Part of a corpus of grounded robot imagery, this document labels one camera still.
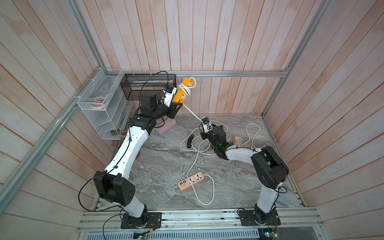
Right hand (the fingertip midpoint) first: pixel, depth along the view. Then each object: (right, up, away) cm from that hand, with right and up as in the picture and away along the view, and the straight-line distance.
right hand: (203, 122), depth 92 cm
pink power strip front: (-5, -33, -8) cm, 34 cm away
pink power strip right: (+25, -11, +9) cm, 29 cm away
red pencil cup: (-43, -21, +7) cm, 48 cm away
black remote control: (-8, -12, +9) cm, 17 cm away
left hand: (-14, +8, -17) cm, 24 cm away
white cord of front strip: (-6, -38, -10) cm, 40 cm away
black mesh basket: (-43, +23, -2) cm, 49 cm away
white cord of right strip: (+20, -5, +19) cm, 28 cm away
